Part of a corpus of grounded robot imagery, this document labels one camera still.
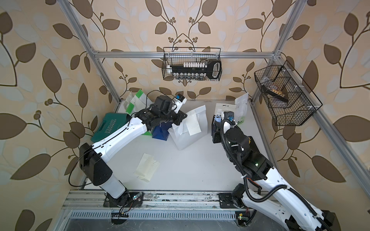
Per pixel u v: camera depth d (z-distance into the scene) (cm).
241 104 91
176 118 69
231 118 50
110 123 101
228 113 51
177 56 91
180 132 78
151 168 86
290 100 74
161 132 93
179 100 67
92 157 43
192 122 81
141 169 88
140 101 91
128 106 86
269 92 74
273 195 40
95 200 77
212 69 84
